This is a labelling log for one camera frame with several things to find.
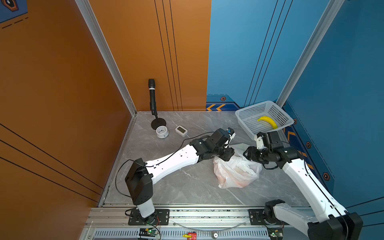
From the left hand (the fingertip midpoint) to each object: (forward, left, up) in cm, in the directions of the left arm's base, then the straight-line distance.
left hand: (231, 149), depth 76 cm
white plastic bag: (-7, -5, -12) cm, 15 cm away
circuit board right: (-33, -21, -21) cm, 44 cm away
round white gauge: (+23, +42, -16) cm, 50 cm away
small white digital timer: (+25, +29, -17) cm, 42 cm away
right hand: (-1, -8, -4) cm, 9 cm away
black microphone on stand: (+33, +47, -17) cm, 60 cm away
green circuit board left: (-33, +41, -21) cm, 57 cm away
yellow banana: (+32, -39, -16) cm, 53 cm away
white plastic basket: (+39, -21, -18) cm, 48 cm away
